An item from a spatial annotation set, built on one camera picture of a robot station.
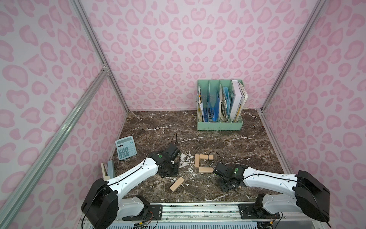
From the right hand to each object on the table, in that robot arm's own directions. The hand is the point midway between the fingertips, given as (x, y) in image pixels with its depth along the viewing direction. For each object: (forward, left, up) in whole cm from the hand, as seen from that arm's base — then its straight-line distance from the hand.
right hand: (223, 185), depth 83 cm
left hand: (+5, +27, +7) cm, 28 cm away
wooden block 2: (+14, +15, +2) cm, 21 cm away
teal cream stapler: (+6, +69, +4) cm, 69 cm away
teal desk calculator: (+21, +63, +4) cm, 67 cm away
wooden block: (+18, +11, 0) cm, 21 cm away
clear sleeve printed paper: (+43, +12, +12) cm, 46 cm away
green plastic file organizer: (+45, 0, +20) cm, 49 cm away
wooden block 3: (0, +27, +2) cm, 27 cm away
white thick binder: (+49, -12, +25) cm, 56 cm away
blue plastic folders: (+57, 0, +1) cm, 57 cm away
